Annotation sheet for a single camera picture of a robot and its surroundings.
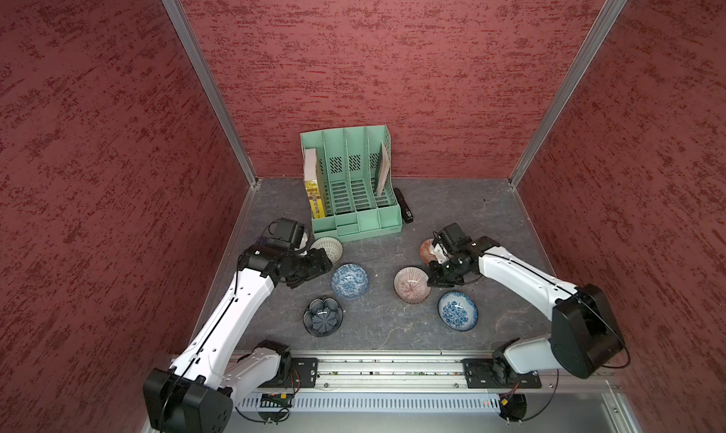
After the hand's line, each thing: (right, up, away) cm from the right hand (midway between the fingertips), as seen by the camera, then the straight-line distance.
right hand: (429, 288), depth 83 cm
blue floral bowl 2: (+9, -8, +2) cm, 12 cm away
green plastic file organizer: (-25, +36, +38) cm, 58 cm away
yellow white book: (-36, +27, +6) cm, 45 cm away
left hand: (-32, +6, -7) cm, 33 cm away
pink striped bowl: (-5, 0, +4) cm, 7 cm away
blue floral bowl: (-25, 0, +7) cm, 25 cm away
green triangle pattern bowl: (-32, +11, +14) cm, 36 cm away
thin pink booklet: (-13, +39, +19) cm, 45 cm away
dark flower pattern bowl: (-32, -9, 0) cm, 33 cm away
